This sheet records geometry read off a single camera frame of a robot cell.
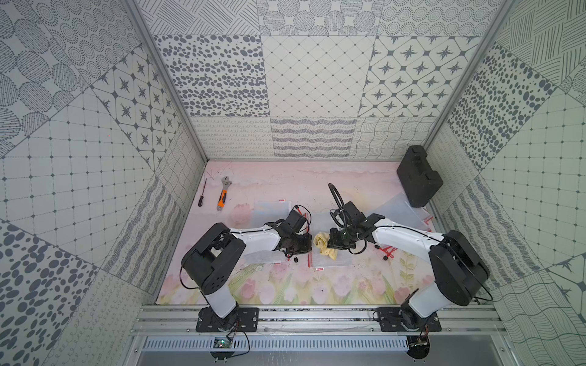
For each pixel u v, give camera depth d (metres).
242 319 0.73
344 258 0.87
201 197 1.05
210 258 0.47
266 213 1.01
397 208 1.04
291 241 0.72
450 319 0.76
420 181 0.95
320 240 0.83
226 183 1.11
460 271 0.47
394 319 0.73
